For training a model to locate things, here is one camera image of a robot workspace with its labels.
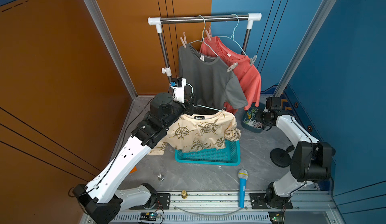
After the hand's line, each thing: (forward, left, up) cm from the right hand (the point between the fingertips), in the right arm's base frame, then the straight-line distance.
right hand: (258, 116), depth 92 cm
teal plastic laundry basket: (-21, +18, -10) cm, 29 cm away
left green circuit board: (-50, +60, -13) cm, 79 cm away
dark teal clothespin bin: (+3, +3, -10) cm, 11 cm away
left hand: (-11, +38, +31) cm, 50 cm away
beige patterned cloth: (-21, +37, +15) cm, 45 cm away
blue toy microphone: (-33, +14, -9) cm, 37 cm away
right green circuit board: (-50, -1, -15) cm, 52 cm away
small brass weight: (-42, +44, -7) cm, 61 cm away
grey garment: (+6, +31, +23) cm, 39 cm away
